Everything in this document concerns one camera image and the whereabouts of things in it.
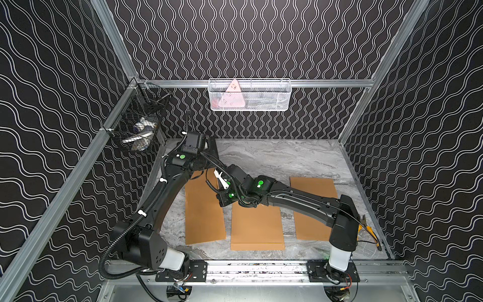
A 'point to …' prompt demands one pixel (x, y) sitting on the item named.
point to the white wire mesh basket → (259, 94)
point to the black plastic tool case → (212, 146)
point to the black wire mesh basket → (134, 123)
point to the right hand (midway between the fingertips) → (215, 195)
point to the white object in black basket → (144, 130)
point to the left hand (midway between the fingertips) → (214, 155)
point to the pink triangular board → (233, 97)
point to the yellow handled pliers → (363, 223)
